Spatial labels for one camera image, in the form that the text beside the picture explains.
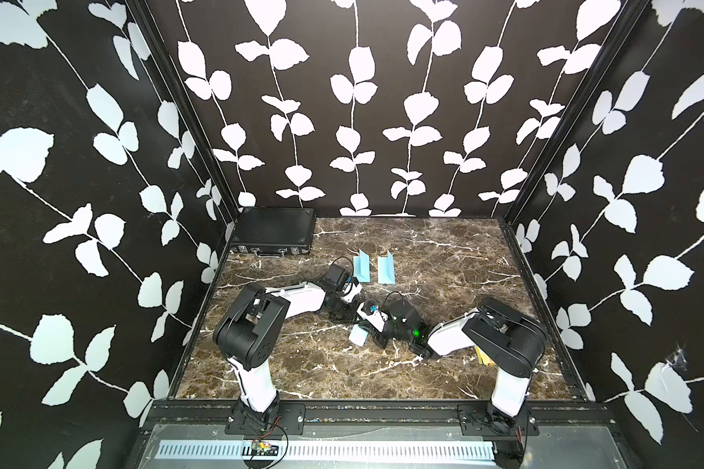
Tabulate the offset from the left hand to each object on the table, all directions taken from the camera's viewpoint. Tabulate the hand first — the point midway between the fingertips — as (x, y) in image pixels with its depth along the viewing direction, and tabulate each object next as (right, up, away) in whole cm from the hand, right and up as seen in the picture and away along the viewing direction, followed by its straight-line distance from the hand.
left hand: (362, 315), depth 92 cm
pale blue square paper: (0, +15, +10) cm, 18 cm away
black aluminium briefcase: (-36, +28, +26) cm, 53 cm away
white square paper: (-1, -5, -4) cm, 7 cm away
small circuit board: (-25, -27, -21) cm, 43 cm away
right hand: (-1, -1, -2) cm, 3 cm away
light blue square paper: (+9, +14, +10) cm, 19 cm away
